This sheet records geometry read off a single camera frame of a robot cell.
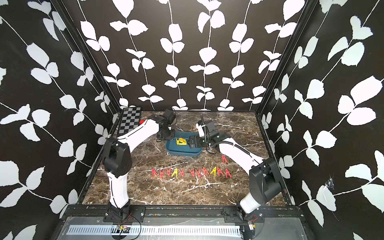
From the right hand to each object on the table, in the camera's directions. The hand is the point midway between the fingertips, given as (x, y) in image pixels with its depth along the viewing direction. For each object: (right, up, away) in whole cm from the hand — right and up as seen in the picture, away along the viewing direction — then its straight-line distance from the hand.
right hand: (192, 139), depth 85 cm
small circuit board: (-33, -42, -15) cm, 55 cm away
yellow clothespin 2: (+13, -19, +3) cm, 23 cm away
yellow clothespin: (-11, -20, +3) cm, 23 cm away
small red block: (-40, +11, +26) cm, 48 cm away
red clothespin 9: (+21, -21, +2) cm, 29 cm away
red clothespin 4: (-6, -21, +2) cm, 22 cm away
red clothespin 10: (+20, -13, +8) cm, 25 cm away
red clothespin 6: (+4, -21, +3) cm, 21 cm away
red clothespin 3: (-15, -20, +3) cm, 25 cm away
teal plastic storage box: (-13, -8, +9) cm, 17 cm away
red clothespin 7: (+7, -20, +3) cm, 21 cm away
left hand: (-14, +1, +8) cm, 16 cm away
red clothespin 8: (+16, -20, +3) cm, 25 cm away
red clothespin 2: (-18, -21, +1) cm, 28 cm away
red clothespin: (-24, -19, +3) cm, 31 cm away
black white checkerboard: (-48, +12, +26) cm, 56 cm away
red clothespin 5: (0, -20, +3) cm, 20 cm away
